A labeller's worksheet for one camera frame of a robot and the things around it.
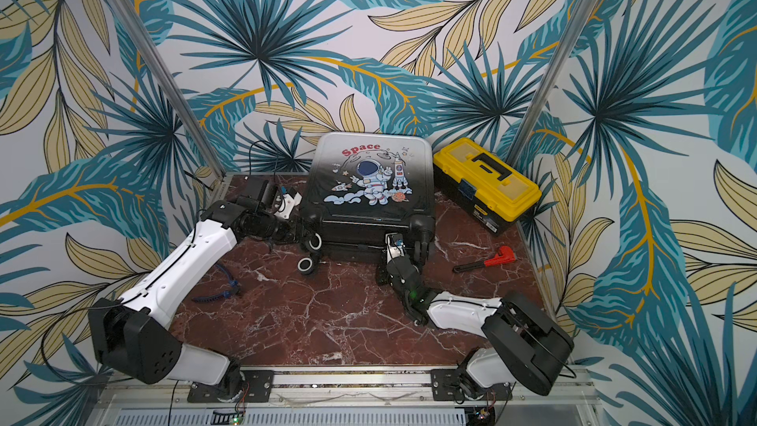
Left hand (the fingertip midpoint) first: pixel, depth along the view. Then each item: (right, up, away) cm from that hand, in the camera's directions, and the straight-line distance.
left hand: (308, 240), depth 78 cm
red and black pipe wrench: (+59, -7, +19) cm, 63 cm away
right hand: (+19, -5, +9) cm, 22 cm away
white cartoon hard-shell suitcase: (+14, +15, +8) cm, 22 cm away
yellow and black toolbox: (+54, +15, +17) cm, 58 cm away
